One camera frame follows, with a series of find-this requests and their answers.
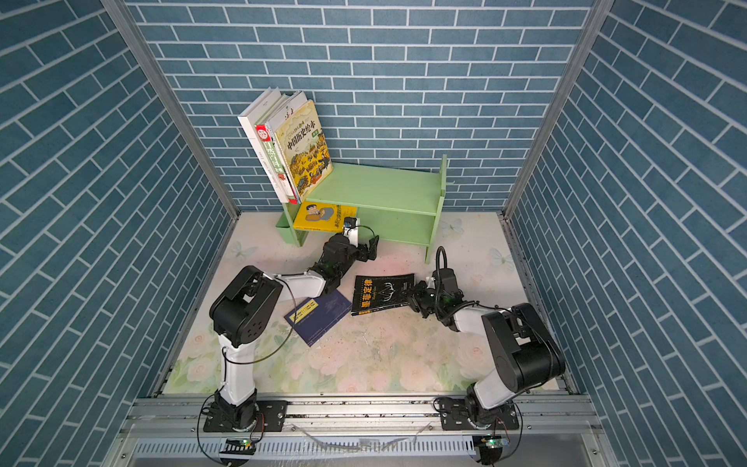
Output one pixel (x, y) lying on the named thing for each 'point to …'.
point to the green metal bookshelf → (394, 204)
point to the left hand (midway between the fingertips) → (366, 234)
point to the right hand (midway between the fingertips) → (397, 290)
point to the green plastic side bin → (285, 226)
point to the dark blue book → (315, 316)
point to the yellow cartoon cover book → (324, 217)
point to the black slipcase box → (374, 293)
